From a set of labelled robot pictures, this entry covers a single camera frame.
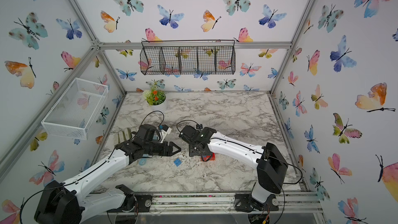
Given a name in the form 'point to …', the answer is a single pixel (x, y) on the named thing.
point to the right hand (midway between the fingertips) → (197, 150)
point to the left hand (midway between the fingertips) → (178, 149)
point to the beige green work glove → (124, 135)
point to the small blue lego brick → (177, 162)
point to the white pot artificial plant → (157, 99)
